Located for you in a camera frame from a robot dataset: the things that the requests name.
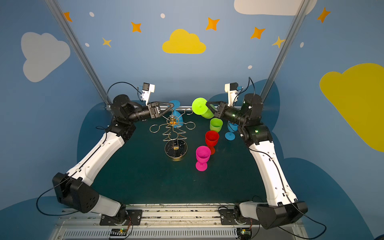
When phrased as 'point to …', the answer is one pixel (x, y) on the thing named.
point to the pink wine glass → (203, 154)
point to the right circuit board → (244, 233)
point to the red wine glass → (211, 139)
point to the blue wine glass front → (232, 127)
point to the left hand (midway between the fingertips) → (171, 103)
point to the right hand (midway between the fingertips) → (207, 102)
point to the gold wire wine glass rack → (176, 147)
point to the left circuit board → (118, 232)
